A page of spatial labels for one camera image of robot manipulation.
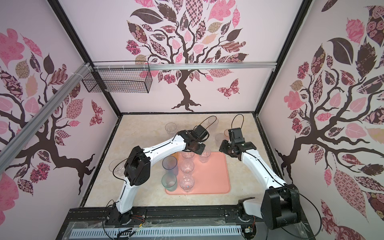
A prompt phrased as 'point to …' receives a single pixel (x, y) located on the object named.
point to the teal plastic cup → (169, 181)
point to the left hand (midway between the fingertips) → (198, 150)
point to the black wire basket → (119, 76)
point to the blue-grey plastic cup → (170, 163)
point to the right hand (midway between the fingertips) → (223, 145)
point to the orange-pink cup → (226, 133)
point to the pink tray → (208, 173)
